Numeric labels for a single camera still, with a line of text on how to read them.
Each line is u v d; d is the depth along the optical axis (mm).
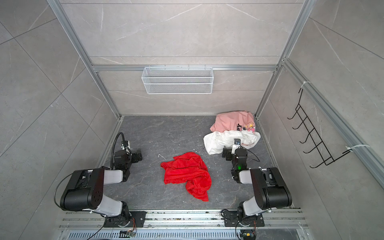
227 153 837
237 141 799
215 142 968
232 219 730
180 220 746
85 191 455
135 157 855
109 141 1098
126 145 801
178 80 1001
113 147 700
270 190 440
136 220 733
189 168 856
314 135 685
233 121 1037
